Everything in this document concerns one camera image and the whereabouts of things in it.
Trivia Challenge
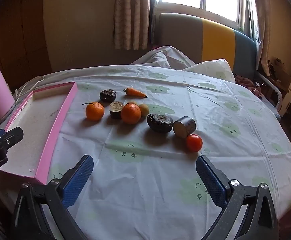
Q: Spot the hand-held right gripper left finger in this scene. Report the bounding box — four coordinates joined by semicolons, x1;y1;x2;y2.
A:
10;154;94;240

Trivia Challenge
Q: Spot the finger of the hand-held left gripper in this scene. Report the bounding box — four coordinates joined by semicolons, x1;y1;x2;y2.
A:
0;127;24;153

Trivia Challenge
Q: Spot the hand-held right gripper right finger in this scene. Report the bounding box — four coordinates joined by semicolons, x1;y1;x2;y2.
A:
195;155;279;240

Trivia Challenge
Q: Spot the pink shallow tray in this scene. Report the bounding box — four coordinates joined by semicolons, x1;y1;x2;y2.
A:
0;81;78;186

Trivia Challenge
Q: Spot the orange with stem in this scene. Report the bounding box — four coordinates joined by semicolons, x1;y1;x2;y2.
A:
82;101;105;121

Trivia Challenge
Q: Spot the large orange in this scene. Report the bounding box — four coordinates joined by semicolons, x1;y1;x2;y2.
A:
121;103;142;125

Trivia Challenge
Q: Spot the small dark passion fruit half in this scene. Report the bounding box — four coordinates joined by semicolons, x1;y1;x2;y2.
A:
100;89;117;103

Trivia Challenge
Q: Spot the red tomato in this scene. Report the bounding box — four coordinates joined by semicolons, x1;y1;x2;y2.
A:
186;134;203;152

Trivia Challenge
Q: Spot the white cloud print tablecloth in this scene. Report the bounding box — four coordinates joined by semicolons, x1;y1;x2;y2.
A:
0;65;291;240

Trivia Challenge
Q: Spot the grey eggplant cylinder piece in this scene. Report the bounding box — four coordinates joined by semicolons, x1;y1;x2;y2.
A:
173;116;196;139

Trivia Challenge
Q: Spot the large dark passion fruit half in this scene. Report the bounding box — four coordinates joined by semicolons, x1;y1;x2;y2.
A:
146;114;174;133

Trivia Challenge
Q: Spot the dark eggplant piece, cut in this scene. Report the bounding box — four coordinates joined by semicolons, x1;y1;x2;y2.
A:
109;101;125;120

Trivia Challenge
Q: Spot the dark red cloth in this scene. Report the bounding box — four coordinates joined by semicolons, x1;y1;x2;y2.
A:
234;74;263;98

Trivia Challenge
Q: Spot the small carrot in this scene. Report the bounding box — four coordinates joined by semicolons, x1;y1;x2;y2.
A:
124;87;148;98

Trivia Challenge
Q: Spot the wooden wardrobe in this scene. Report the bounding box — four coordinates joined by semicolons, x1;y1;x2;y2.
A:
0;0;52;90

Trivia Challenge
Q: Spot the white printed pillow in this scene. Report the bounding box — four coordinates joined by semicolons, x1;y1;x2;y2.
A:
182;59;236;83

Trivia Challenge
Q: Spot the white duvet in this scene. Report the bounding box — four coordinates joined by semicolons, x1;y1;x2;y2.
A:
130;45;197;72

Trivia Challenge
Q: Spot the grey yellow blue headboard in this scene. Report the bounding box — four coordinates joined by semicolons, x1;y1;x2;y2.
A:
158;12;258;80

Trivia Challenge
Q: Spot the sheer patterned curtain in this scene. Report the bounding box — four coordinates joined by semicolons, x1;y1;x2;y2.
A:
245;0;272;77

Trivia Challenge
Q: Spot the beige patterned curtain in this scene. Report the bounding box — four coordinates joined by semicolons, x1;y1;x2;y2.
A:
113;0;152;50

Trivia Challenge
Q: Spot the white power cable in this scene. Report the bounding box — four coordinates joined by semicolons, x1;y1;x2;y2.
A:
13;75;46;103

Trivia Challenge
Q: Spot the grey metal bed rail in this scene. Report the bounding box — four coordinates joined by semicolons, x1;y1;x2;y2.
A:
254;71;283;117

